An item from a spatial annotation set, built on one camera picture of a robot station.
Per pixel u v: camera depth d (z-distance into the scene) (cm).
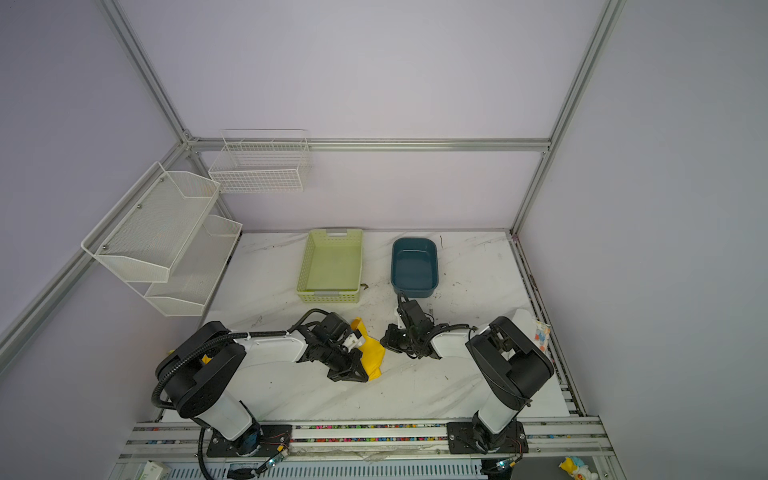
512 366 46
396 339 81
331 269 109
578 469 67
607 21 69
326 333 72
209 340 48
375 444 75
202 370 46
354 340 84
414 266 109
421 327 73
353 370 75
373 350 88
